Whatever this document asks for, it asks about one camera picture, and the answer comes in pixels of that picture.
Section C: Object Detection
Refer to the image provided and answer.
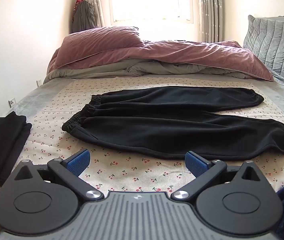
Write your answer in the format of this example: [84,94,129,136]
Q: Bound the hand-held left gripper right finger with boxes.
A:
[170,151,265,202]

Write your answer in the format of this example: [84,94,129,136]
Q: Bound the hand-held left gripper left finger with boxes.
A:
[7,149,105,202]

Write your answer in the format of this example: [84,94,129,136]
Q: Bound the black pants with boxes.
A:
[61,86,284,162]

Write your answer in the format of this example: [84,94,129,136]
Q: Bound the cherry print bed sheet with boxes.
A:
[14,76,284,193]

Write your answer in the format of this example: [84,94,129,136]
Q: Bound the folded black garment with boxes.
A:
[0,111,32,187]

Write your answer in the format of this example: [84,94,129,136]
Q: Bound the pink duvet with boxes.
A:
[46,26,275,82]

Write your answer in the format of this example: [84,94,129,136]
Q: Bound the hanging grey coat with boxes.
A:
[71,0,97,34]

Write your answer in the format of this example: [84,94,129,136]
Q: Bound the grey quilted headboard cover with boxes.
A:
[242,14,284,88]

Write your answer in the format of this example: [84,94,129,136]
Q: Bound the window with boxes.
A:
[107,0,195,25]

